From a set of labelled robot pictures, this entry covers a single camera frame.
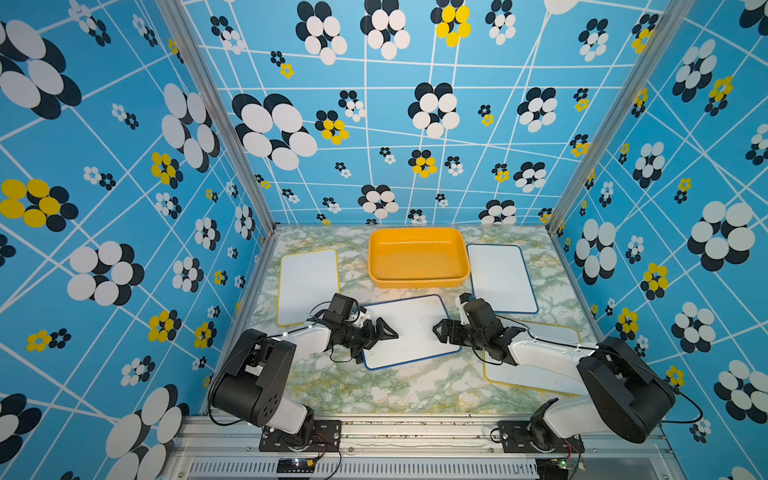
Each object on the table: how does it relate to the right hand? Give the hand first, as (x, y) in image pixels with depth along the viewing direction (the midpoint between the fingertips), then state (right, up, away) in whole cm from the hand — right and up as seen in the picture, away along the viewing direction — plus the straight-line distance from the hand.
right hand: (446, 331), depth 90 cm
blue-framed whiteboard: (-10, +3, +2) cm, 11 cm away
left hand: (-16, -2, -5) cm, 17 cm away
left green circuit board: (-40, -28, -18) cm, 52 cm away
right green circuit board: (+22, -27, -20) cm, 40 cm away
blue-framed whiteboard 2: (+22, +16, +15) cm, 30 cm away
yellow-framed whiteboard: (-47, +14, +15) cm, 52 cm away
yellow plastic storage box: (-6, +22, +24) cm, 33 cm away
